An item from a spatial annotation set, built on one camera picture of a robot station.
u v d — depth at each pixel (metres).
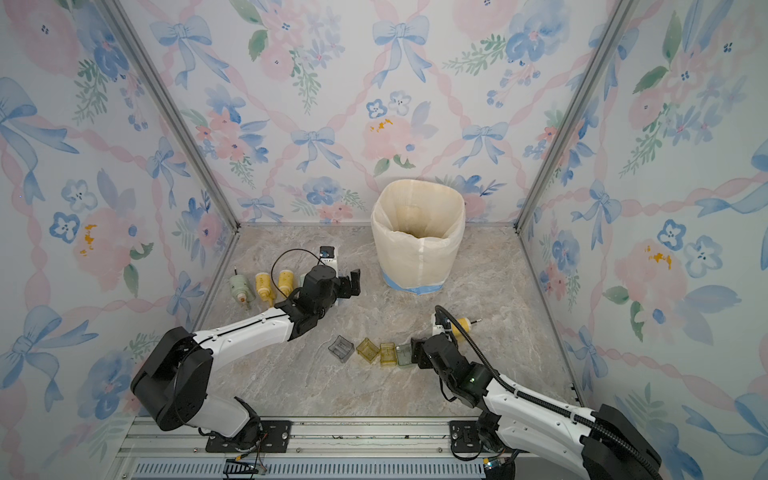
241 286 0.93
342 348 0.88
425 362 0.75
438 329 0.74
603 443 0.42
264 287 0.94
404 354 0.88
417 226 1.01
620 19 0.69
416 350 0.75
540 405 0.49
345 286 0.78
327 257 0.74
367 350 0.88
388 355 0.88
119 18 0.69
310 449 0.73
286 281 0.96
